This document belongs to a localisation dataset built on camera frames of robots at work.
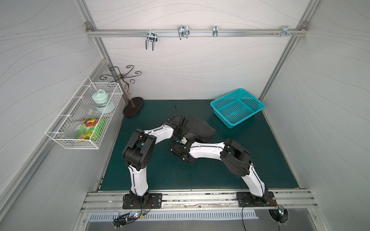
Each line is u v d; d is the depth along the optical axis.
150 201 0.72
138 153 0.50
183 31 0.76
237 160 0.52
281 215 0.70
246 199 0.73
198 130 0.98
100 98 0.66
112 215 0.70
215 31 0.73
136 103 1.15
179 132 0.81
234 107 1.18
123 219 0.66
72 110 0.64
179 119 0.78
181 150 0.68
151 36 0.78
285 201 0.76
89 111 0.69
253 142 0.96
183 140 0.84
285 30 0.77
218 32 0.77
